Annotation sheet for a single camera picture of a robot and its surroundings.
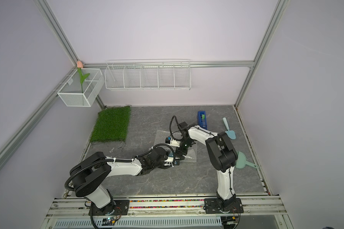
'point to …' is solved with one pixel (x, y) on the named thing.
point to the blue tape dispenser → (202, 119)
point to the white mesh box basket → (70, 92)
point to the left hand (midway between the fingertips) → (168, 153)
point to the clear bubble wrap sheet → (160, 138)
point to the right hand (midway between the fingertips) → (177, 153)
